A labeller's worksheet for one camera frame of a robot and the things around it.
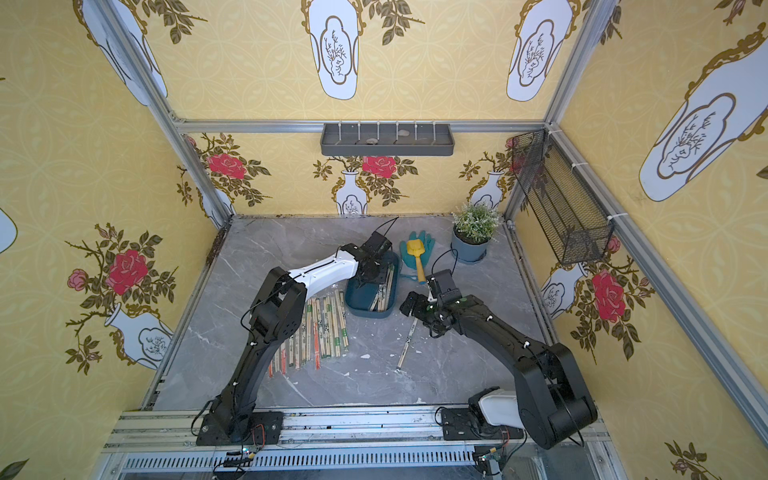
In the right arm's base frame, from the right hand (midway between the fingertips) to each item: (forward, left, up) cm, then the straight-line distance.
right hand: (410, 315), depth 87 cm
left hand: (+17, +9, -5) cm, 20 cm away
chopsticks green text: (-10, +32, -4) cm, 34 cm away
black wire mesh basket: (+20, -45, +19) cm, 53 cm away
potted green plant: (+27, -20, +9) cm, 35 cm away
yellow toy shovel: (+29, -2, -5) cm, 30 cm away
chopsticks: (+1, -1, -6) cm, 6 cm away
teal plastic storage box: (+9, +17, -7) cm, 21 cm away
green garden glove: (+32, -7, -5) cm, 33 cm away
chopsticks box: (-2, +23, -6) cm, 24 cm away
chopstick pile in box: (+8, +9, -5) cm, 13 cm away
